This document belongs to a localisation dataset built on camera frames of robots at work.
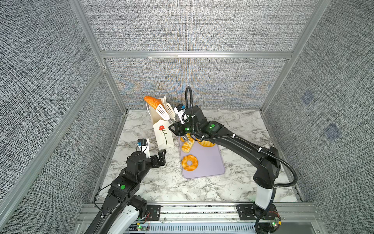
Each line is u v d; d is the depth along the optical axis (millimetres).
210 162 914
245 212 732
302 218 732
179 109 674
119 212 468
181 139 663
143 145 609
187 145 943
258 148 473
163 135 896
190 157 903
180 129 685
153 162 638
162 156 650
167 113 717
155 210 734
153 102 732
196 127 585
